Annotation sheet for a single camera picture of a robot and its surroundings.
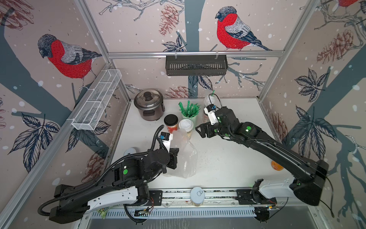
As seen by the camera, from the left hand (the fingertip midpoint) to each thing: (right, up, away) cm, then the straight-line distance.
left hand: (182, 149), depth 64 cm
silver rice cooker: (-24, +23, +33) cm, 47 cm away
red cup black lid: (-8, +11, +22) cm, 25 cm away
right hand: (+10, +10, +9) cm, 17 cm away
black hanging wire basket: (+10, +52, +41) cm, 67 cm away
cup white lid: (+19, +26, +34) cm, 46 cm away
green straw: (+20, +29, +36) cm, 51 cm away
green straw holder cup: (+4, +17, +23) cm, 29 cm away
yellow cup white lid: (+2, +9, +20) cm, 22 cm away
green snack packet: (-40, -33, +6) cm, 52 cm away
